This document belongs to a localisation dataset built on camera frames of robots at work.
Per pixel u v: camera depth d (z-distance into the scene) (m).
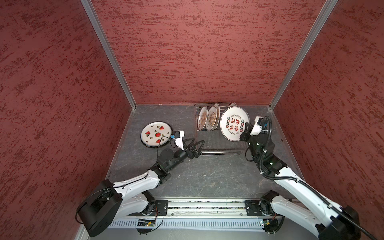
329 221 0.40
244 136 0.67
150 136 1.00
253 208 0.74
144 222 0.73
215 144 0.97
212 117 1.01
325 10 0.72
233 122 0.81
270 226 0.71
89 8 0.71
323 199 0.43
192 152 0.65
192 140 0.77
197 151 0.66
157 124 1.05
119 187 0.46
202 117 1.07
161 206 0.74
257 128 0.63
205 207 0.76
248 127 0.71
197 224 0.77
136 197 0.61
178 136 0.67
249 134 0.66
